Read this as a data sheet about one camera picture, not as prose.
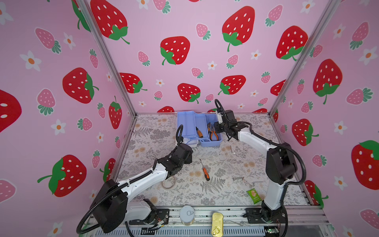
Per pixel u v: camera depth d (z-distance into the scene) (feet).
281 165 1.64
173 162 2.01
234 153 3.22
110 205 1.34
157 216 2.41
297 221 2.40
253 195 2.62
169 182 2.82
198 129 3.33
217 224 2.24
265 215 2.14
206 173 2.89
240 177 2.88
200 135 3.20
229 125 2.38
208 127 3.61
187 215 2.30
